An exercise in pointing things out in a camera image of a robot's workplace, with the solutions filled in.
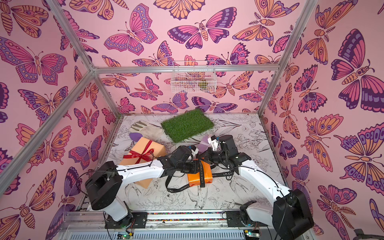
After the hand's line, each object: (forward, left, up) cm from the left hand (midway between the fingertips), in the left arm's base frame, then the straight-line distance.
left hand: (205, 169), depth 81 cm
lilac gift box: (+17, 0, -2) cm, 18 cm away
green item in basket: (+46, +1, +22) cm, 51 cm away
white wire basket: (+51, +6, +25) cm, 57 cm away
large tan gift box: (+10, +35, +3) cm, 36 cm away
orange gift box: (-5, +6, -2) cm, 8 cm away
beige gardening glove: (+33, +41, -9) cm, 54 cm away
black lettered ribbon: (-4, +1, -1) cm, 5 cm away
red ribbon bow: (+6, +32, +3) cm, 33 cm away
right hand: (+4, +4, +8) cm, 9 cm away
